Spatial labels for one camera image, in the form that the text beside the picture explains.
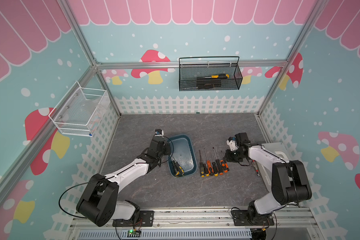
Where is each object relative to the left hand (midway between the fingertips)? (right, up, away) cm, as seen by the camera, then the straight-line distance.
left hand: (167, 145), depth 89 cm
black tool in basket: (+24, +37, -2) cm, 44 cm away
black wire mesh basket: (+26, +46, +5) cm, 53 cm away
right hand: (+36, -8, +3) cm, 37 cm away
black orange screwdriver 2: (+35, -13, +2) cm, 37 cm away
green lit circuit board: (-16, -41, -16) cm, 47 cm away
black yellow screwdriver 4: (+6, -15, -2) cm, 16 cm away
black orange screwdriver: (+32, -15, 0) cm, 35 cm away
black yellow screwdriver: (+21, -13, +2) cm, 25 cm away
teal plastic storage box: (+9, -3, +3) cm, 10 cm away
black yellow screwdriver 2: (+28, -13, +1) cm, 31 cm away
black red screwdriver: (+26, -14, 0) cm, 29 cm away
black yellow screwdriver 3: (+7, -13, -1) cm, 15 cm away
